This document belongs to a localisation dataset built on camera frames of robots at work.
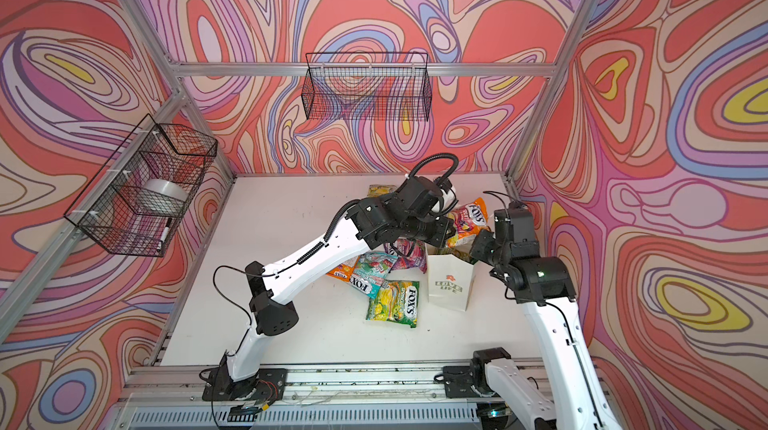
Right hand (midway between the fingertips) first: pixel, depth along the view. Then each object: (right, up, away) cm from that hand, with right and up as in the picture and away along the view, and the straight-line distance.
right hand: (484, 248), depth 70 cm
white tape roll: (-77, +12, 0) cm, 78 cm away
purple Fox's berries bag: (-16, -5, +23) cm, 28 cm away
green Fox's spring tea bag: (-20, -17, +14) cm, 30 cm away
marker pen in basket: (-78, +3, +2) cm, 78 cm away
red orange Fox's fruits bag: (-4, +7, -1) cm, 8 cm away
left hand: (-6, +4, -2) cm, 8 cm away
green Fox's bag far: (-27, +16, +41) cm, 52 cm away
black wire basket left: (-87, +9, -4) cm, 87 cm away
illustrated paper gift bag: (-7, -9, +5) cm, 12 cm away
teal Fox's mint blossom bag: (-28, -10, +18) cm, 35 cm away
